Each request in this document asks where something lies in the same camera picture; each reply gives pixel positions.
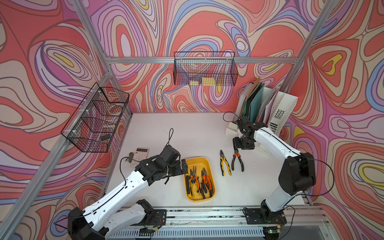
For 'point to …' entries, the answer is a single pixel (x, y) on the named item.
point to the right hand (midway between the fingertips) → (241, 151)
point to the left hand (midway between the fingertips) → (183, 169)
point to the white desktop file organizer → (283, 106)
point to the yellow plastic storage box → (204, 162)
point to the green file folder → (256, 103)
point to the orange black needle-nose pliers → (193, 178)
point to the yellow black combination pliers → (222, 160)
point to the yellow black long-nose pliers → (188, 186)
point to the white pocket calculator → (140, 154)
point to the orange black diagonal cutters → (236, 153)
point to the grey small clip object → (130, 157)
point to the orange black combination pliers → (206, 181)
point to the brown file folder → (256, 82)
